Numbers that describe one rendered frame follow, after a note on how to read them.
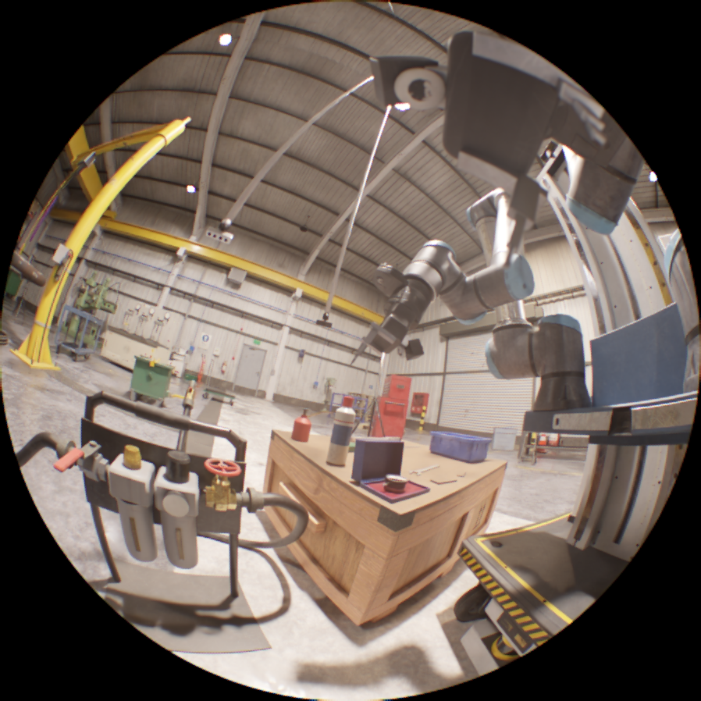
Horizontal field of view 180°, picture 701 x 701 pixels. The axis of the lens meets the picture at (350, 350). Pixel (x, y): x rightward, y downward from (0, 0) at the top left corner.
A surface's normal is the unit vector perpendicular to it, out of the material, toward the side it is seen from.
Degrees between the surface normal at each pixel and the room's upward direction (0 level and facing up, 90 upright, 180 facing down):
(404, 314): 94
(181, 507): 90
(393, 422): 90
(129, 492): 90
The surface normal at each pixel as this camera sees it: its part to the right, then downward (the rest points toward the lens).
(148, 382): 0.65, -0.05
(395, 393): 0.02, -0.22
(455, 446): -0.87, -0.27
